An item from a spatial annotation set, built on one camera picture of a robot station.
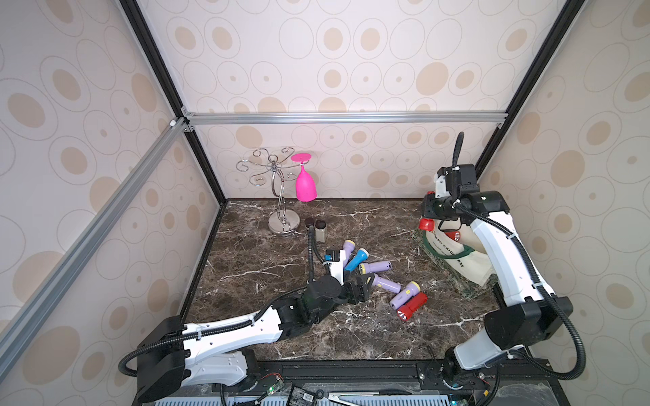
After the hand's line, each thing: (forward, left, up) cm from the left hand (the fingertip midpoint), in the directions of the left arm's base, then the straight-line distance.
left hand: (373, 278), depth 69 cm
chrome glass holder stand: (+37, +33, -21) cm, 54 cm away
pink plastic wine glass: (+37, +21, 0) cm, 43 cm away
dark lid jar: (+32, +21, -15) cm, 41 cm away
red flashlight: (+16, -17, +5) cm, 23 cm away
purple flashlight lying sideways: (+14, -1, -19) cm, 24 cm away
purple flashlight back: (+24, +5, -20) cm, 32 cm away
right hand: (+22, -21, +5) cm, 31 cm away
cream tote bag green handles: (+13, -28, -1) cm, 31 cm away
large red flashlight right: (0, -16, -21) cm, 26 cm away
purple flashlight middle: (+8, -8, -20) cm, 23 cm away
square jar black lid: (+31, +16, -16) cm, 38 cm away
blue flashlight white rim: (+20, 0, -20) cm, 28 cm away
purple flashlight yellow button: (+6, -17, -19) cm, 26 cm away
